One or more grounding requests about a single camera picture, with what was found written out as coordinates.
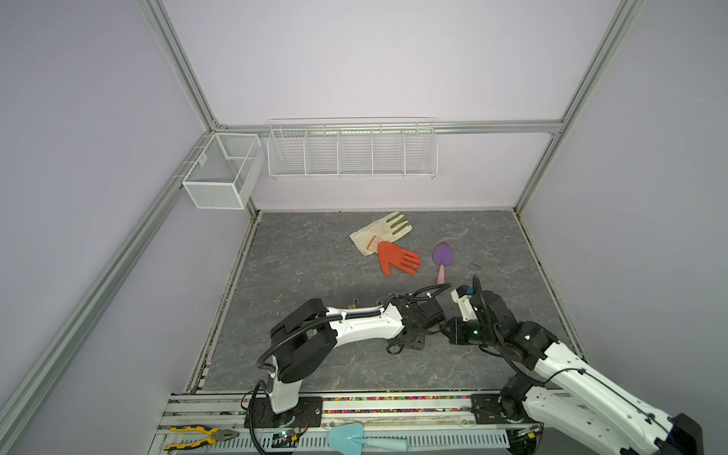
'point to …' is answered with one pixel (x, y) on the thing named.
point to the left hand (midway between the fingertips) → (411, 344)
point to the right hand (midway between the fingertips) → (441, 329)
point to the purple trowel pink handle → (443, 256)
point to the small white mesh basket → (226, 171)
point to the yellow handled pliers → (218, 435)
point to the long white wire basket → (353, 148)
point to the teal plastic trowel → (350, 437)
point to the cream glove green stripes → (368, 238)
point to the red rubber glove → (390, 254)
